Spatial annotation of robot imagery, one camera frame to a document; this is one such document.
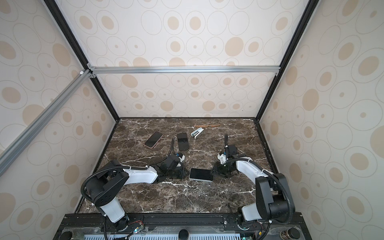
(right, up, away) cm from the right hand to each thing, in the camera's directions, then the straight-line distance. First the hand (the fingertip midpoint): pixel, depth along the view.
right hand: (214, 172), depth 88 cm
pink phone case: (-42, +13, +15) cm, 46 cm away
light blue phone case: (-7, -4, 0) cm, 8 cm away
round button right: (+30, -20, -23) cm, 43 cm away
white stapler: (-10, +24, +21) cm, 34 cm away
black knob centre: (-16, -20, -24) cm, 35 cm away
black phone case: (-20, +16, +17) cm, 30 cm away
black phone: (-41, +19, +19) cm, 49 cm away
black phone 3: (-7, -2, +4) cm, 9 cm away
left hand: (-13, 0, 0) cm, 13 cm away
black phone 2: (-20, +17, +18) cm, 32 cm away
